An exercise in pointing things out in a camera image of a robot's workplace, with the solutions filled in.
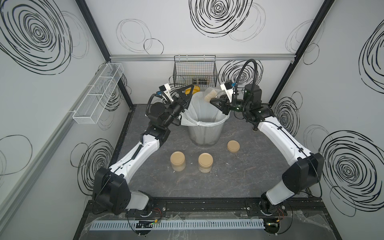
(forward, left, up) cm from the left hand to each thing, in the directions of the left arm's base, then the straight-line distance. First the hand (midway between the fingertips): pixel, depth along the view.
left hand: (194, 90), depth 64 cm
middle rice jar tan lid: (-17, -7, -35) cm, 39 cm away
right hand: (+2, -9, -7) cm, 12 cm away
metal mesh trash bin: (-3, -7, -30) cm, 31 cm away
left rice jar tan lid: (-16, +8, -35) cm, 39 cm away
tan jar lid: (-2, -26, -43) cm, 50 cm away
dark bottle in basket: (+24, -4, -13) cm, 27 cm away
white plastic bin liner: (+15, -4, -27) cm, 31 cm away
